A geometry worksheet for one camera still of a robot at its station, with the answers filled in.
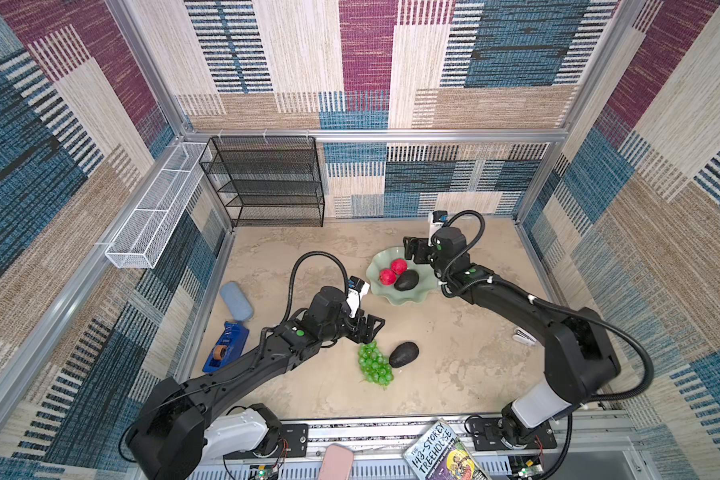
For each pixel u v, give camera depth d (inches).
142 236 28.0
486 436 28.8
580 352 17.9
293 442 28.9
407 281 38.6
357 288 27.6
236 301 38.1
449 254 26.0
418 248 30.8
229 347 33.0
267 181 43.0
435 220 30.5
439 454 27.5
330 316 24.3
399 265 39.8
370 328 27.7
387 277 38.9
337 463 27.0
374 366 32.0
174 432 15.6
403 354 32.7
